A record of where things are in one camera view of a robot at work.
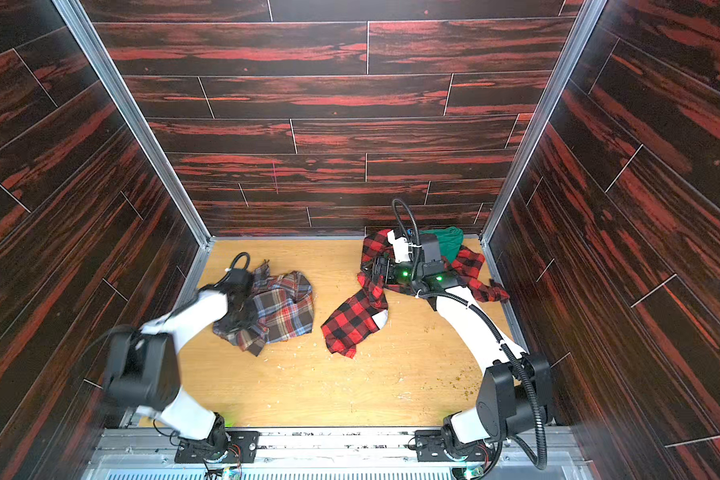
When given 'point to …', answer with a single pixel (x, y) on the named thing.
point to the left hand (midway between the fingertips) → (249, 322)
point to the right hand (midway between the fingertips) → (379, 264)
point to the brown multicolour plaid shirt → (284, 309)
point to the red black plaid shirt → (343, 331)
